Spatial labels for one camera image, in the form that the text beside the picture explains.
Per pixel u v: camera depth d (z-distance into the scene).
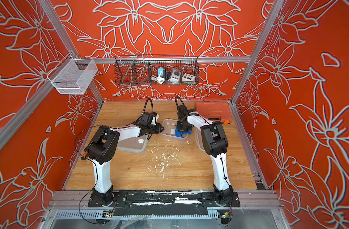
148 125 0.82
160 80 0.85
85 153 0.88
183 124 0.87
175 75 0.91
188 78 0.94
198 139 0.95
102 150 0.53
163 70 0.85
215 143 0.58
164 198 0.74
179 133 0.95
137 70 1.00
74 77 0.91
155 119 0.83
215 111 1.06
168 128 1.02
